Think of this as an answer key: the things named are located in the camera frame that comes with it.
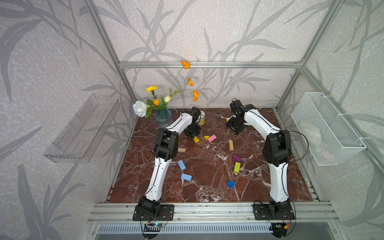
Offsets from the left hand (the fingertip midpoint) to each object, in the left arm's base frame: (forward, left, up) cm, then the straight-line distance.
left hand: (198, 136), depth 103 cm
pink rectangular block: (-1, -9, 0) cm, 10 cm away
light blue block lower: (-28, +7, 0) cm, 29 cm away
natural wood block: (-9, -22, +1) cm, 24 cm away
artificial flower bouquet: (-5, +29, +32) cm, 43 cm away
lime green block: (-22, -24, 0) cm, 32 cm away
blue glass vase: (+10, +25, +10) cm, 28 cm away
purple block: (-16, -25, -1) cm, 29 cm away
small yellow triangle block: (-1, -6, +1) cm, 6 cm away
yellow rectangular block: (-3, +2, 0) cm, 3 cm away
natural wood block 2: (-10, +11, -1) cm, 15 cm away
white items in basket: (-14, -60, +23) cm, 66 cm away
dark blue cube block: (-32, -18, 0) cm, 37 cm away
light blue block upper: (-21, +10, 0) cm, 23 cm away
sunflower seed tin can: (+11, -3, +4) cm, 12 cm away
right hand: (+1, -20, +8) cm, 21 cm away
